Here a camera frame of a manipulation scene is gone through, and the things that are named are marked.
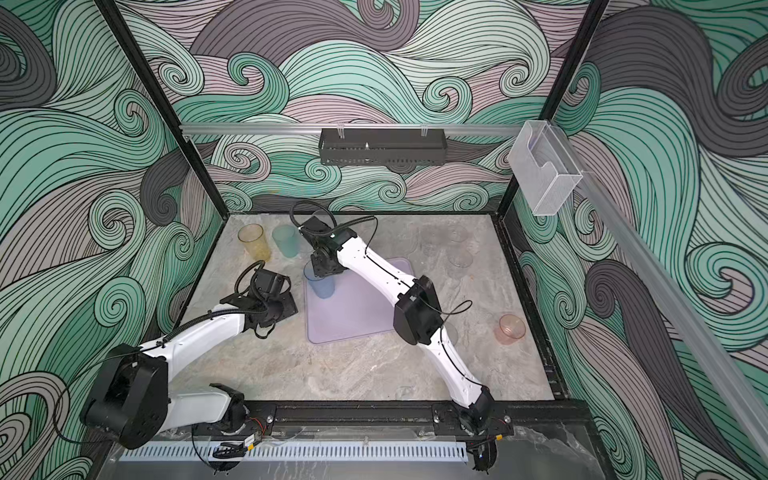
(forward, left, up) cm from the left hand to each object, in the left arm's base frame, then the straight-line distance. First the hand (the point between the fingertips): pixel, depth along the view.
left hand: (290, 304), depth 89 cm
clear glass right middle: (+18, -55, -1) cm, 58 cm away
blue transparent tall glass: (+8, -9, -2) cm, 12 cm away
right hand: (+9, -11, +7) cm, 15 cm away
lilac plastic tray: (+3, -21, -6) cm, 22 cm away
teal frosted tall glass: (+24, +5, +2) cm, 25 cm away
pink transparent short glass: (-5, -67, -2) cm, 67 cm away
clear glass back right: (+31, -56, -1) cm, 64 cm away
